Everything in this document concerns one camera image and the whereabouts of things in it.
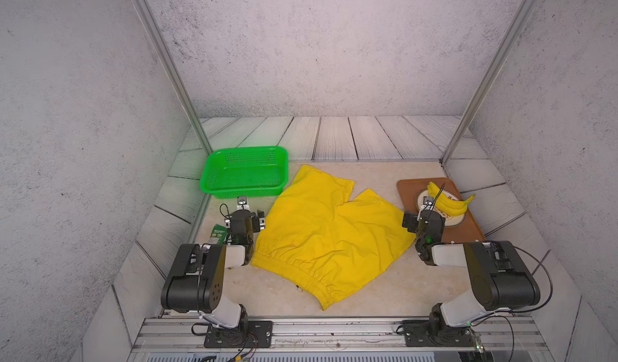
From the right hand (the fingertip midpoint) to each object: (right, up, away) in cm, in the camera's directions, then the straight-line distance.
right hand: (424, 211), depth 94 cm
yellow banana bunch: (+10, +2, +3) cm, 11 cm away
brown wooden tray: (-1, +7, +15) cm, 16 cm away
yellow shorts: (-41, -9, 0) cm, 42 cm away
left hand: (-68, 0, +1) cm, 68 cm away
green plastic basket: (-72, +16, +22) cm, 77 cm away
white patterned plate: (+13, -4, +5) cm, 14 cm away
